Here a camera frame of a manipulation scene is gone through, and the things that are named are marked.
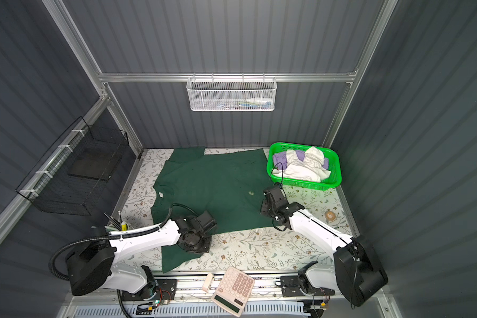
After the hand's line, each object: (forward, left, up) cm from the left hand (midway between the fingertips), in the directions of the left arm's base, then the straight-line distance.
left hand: (208, 251), depth 81 cm
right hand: (+15, -26, +7) cm, 31 cm away
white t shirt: (+36, -52, +7) cm, 63 cm away
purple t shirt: (+44, -37, +7) cm, 58 cm away
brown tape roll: (+13, -57, -1) cm, 59 cm away
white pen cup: (+8, +33, +9) cm, 35 cm away
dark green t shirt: (+34, -10, -2) cm, 36 cm away
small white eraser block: (-12, 0, 0) cm, 12 cm away
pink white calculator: (-15, -10, +1) cm, 18 cm away
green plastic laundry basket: (+36, -64, +8) cm, 74 cm away
